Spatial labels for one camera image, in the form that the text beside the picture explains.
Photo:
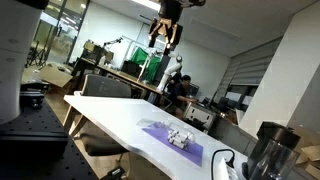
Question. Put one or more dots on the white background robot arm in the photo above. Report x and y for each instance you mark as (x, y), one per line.
(166, 24)

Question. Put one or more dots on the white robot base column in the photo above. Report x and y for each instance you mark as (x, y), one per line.
(18, 22)

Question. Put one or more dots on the grey electronics box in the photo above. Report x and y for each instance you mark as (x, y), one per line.
(195, 111)

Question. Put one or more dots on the seated person dark shirt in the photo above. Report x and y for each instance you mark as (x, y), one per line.
(178, 97)

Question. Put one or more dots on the green cloth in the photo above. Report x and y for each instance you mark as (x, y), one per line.
(150, 59)

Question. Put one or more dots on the wooden background desk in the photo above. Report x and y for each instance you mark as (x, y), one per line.
(82, 64)

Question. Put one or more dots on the cardboard box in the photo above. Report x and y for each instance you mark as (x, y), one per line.
(56, 75)

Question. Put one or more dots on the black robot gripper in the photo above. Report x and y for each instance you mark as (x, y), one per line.
(167, 22)

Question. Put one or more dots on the black perforated breadboard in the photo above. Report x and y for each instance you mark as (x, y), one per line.
(35, 146)

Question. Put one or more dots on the black clamp mount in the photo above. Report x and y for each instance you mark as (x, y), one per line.
(114, 174)

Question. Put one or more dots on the clear plastic bag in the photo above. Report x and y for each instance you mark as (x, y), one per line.
(159, 130)

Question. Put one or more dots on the purple mat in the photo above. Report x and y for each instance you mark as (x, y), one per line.
(193, 153)

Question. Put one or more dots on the white small blocks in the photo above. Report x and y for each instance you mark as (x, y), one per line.
(177, 139)

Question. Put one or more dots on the black lidded glass jar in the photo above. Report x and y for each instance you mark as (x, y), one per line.
(274, 154)

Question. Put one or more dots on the white extension cord strip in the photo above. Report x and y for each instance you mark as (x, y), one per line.
(222, 171)

